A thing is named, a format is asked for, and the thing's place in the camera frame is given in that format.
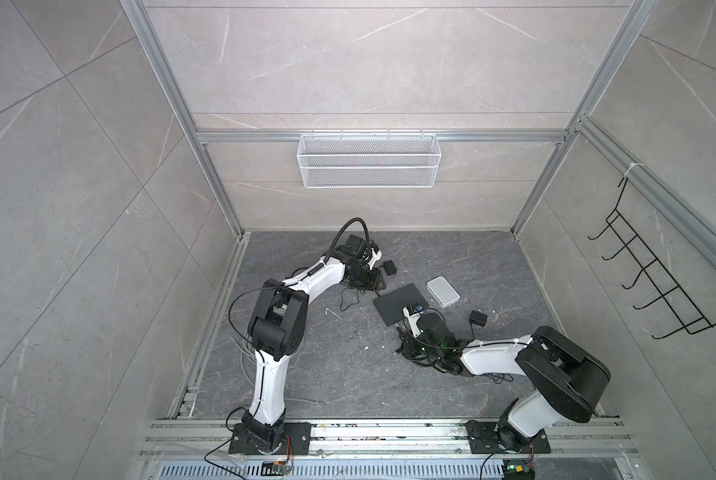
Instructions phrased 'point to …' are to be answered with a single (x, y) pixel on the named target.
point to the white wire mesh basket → (368, 161)
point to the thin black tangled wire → (498, 377)
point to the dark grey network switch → (390, 305)
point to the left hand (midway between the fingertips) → (382, 279)
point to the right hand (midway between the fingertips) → (401, 333)
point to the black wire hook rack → (647, 271)
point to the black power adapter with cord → (389, 267)
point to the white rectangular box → (443, 291)
